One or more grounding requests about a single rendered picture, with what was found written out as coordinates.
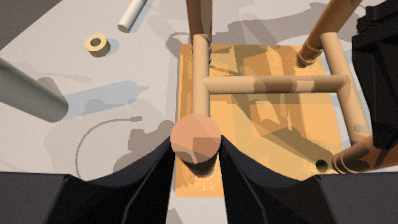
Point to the white cylinder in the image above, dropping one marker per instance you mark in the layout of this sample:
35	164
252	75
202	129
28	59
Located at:
130	15

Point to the cream bottle with red cone cap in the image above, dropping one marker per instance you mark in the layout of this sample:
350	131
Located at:
19	90

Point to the tan roll of masking tape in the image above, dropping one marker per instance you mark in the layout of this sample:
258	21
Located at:
98	50

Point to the tan wooden stool legs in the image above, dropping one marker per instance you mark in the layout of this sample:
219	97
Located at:
196	138

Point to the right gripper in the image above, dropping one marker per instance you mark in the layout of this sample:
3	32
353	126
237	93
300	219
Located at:
375	45

